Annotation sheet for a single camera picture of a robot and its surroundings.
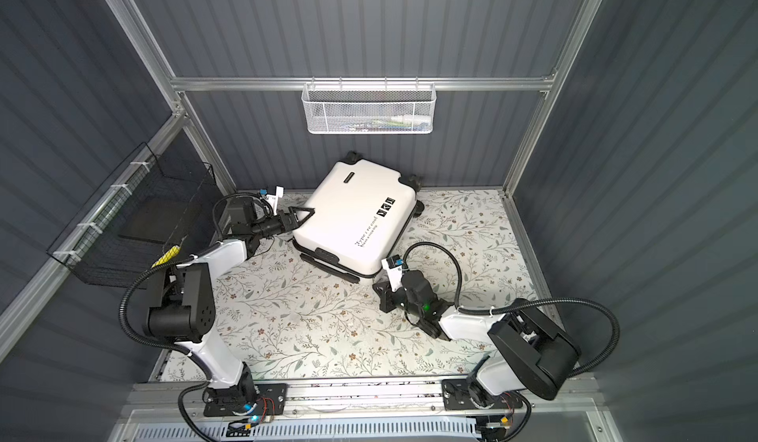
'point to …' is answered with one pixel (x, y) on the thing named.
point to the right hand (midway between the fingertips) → (376, 289)
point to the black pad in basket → (159, 219)
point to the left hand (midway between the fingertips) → (309, 214)
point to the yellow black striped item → (174, 251)
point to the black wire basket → (91, 248)
